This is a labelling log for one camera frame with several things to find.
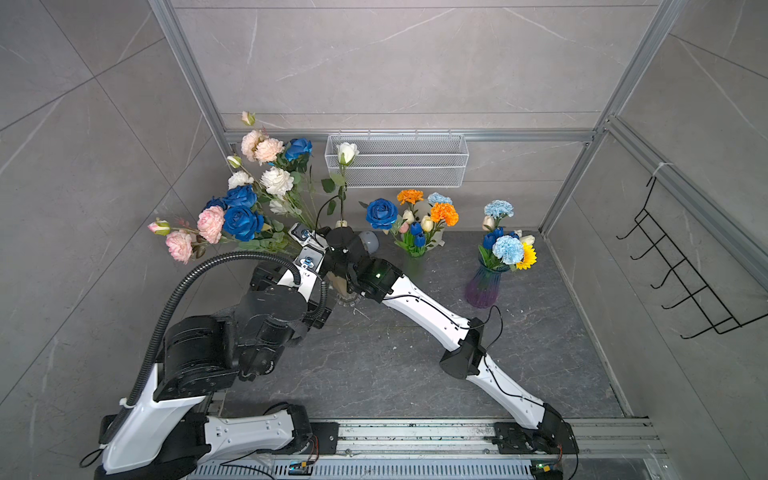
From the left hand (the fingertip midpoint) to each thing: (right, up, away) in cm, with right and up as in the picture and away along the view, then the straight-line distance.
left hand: (306, 273), depth 53 cm
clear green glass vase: (+23, +2, +37) cm, 44 cm away
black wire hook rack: (+81, -9, +5) cm, 82 cm away
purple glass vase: (+46, -8, +44) cm, 64 cm away
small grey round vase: (+8, +9, +54) cm, 55 cm away
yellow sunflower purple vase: (+52, +3, +23) cm, 57 cm away
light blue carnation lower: (+43, +5, +15) cm, 46 cm away
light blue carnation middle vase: (+28, +19, +28) cm, 44 cm away
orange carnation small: (+21, +20, +29) cm, 41 cm away
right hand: (-6, +7, +21) cm, 23 cm away
